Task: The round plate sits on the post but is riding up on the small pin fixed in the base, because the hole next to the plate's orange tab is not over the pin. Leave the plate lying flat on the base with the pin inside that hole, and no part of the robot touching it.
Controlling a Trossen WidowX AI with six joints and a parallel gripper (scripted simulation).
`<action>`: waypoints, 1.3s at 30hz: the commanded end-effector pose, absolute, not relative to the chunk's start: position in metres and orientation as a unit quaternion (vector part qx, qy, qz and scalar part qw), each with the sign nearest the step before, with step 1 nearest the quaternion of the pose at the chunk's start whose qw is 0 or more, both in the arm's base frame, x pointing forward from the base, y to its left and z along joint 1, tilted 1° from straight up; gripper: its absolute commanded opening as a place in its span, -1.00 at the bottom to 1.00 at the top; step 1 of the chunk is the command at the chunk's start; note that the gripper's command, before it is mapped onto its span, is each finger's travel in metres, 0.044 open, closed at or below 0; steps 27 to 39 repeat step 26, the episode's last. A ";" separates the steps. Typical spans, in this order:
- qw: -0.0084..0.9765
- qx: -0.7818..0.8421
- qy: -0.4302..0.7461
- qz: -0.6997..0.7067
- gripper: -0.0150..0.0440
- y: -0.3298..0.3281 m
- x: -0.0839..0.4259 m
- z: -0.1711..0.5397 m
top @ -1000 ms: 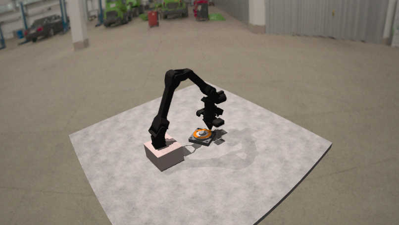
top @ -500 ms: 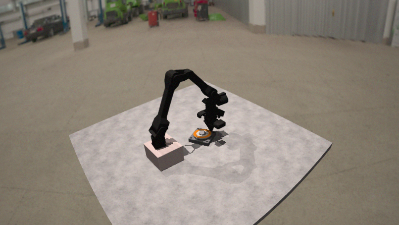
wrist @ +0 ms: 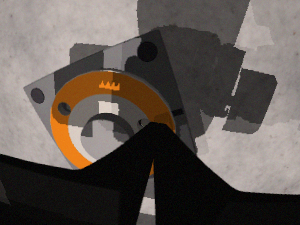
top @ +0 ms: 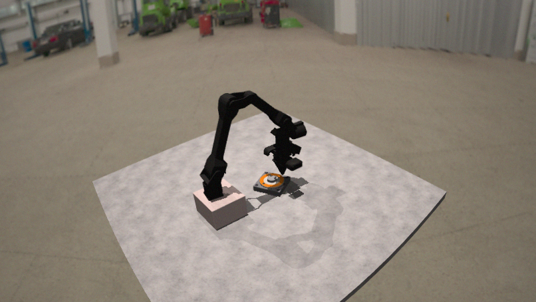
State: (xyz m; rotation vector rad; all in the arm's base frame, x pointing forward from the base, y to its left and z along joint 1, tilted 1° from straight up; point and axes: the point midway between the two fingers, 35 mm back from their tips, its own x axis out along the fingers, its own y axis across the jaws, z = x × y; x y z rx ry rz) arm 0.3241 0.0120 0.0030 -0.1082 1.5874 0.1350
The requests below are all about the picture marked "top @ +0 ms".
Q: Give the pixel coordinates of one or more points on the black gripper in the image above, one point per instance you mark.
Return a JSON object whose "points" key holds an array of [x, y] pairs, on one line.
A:
{"points": [[282, 159]]}

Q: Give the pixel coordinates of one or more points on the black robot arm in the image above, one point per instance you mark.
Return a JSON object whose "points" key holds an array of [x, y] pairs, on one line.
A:
{"points": [[228, 107]]}

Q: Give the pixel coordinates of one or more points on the orange round plate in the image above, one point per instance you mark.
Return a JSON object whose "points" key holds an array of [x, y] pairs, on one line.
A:
{"points": [[263, 181]]}

